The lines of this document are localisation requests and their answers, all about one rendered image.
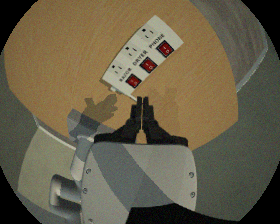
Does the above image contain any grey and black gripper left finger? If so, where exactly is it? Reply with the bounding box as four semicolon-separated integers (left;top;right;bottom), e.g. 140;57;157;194
94;96;142;143

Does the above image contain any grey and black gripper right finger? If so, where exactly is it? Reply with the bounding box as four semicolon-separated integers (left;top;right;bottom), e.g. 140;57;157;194
142;97;188;146

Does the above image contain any grey power strip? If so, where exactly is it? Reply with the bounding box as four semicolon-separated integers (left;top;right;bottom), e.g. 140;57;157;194
102;15;184;102

